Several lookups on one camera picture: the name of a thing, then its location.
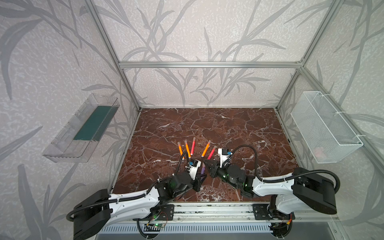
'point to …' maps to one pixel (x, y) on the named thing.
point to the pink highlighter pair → (193, 146)
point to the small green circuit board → (159, 225)
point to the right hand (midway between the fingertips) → (203, 158)
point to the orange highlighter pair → (187, 149)
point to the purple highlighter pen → (203, 169)
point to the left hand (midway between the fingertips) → (208, 172)
